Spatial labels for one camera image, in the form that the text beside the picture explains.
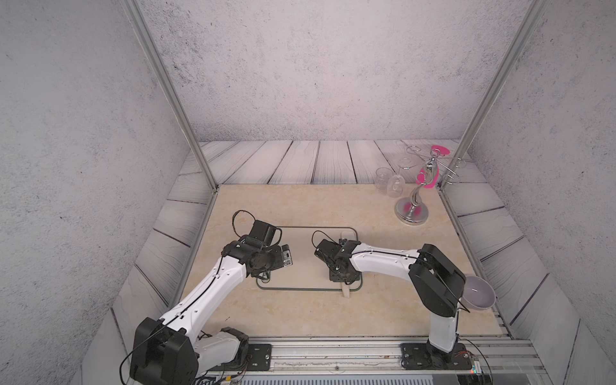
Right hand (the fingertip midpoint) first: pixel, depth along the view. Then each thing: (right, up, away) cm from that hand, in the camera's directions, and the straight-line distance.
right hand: (340, 276), depth 89 cm
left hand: (-20, +7, -8) cm, 22 cm away
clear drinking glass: (+23, +41, +30) cm, 56 cm away
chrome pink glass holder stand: (+34, +23, +21) cm, 46 cm away
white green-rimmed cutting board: (-12, +1, +2) cm, 12 cm away
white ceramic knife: (+1, -3, -3) cm, 5 cm away
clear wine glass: (+24, +34, +12) cm, 43 cm away
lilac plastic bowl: (+47, -4, -5) cm, 48 cm away
